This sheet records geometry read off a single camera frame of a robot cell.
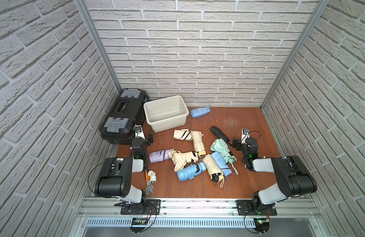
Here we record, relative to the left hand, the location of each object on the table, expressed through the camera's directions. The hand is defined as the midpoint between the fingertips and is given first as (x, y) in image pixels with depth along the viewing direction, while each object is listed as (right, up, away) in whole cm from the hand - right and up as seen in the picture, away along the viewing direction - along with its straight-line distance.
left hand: (141, 129), depth 90 cm
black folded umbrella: (+51, -4, +10) cm, 53 cm away
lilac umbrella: (+12, -16, -1) cm, 20 cm away
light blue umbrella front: (+29, -24, -9) cm, 39 cm away
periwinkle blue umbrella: (+50, -20, -4) cm, 54 cm away
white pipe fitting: (+9, -26, -9) cm, 29 cm away
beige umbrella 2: (+25, -17, -5) cm, 30 cm away
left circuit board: (+5, -46, -18) cm, 49 cm away
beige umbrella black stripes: (+27, -4, +7) cm, 28 cm away
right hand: (+66, -5, +4) cm, 67 cm away
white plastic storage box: (+12, +11, +24) cm, 29 cm away
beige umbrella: (+36, -10, +1) cm, 38 cm away
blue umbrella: (+38, +13, +23) cm, 46 cm away
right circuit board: (+65, -45, -20) cm, 82 cm away
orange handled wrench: (+7, -31, -11) cm, 34 cm away
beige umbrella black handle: (+45, -23, -9) cm, 51 cm away
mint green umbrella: (+50, -10, 0) cm, 51 cm away
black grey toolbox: (-10, +12, +3) cm, 16 cm away
